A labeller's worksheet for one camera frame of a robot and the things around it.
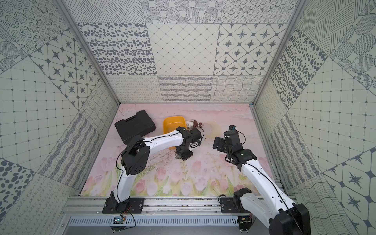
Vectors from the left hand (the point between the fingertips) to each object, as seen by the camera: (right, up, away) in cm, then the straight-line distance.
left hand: (186, 153), depth 89 cm
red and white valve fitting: (+4, +17, +15) cm, 23 cm away
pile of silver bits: (-6, -1, +2) cm, 6 cm away
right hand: (+22, +8, -7) cm, 24 cm away
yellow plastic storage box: (-12, +18, +17) cm, 27 cm away
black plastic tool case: (-33, +18, +13) cm, 40 cm away
